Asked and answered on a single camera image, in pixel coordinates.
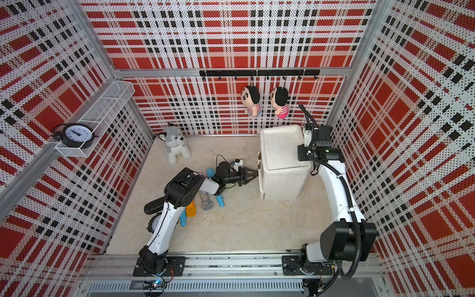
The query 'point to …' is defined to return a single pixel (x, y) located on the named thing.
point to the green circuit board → (154, 284)
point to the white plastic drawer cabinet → (281, 176)
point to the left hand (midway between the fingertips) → (260, 173)
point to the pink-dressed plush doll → (279, 96)
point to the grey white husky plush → (174, 143)
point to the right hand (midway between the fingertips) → (306, 149)
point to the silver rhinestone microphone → (206, 203)
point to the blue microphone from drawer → (210, 172)
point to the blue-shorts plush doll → (250, 98)
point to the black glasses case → (154, 206)
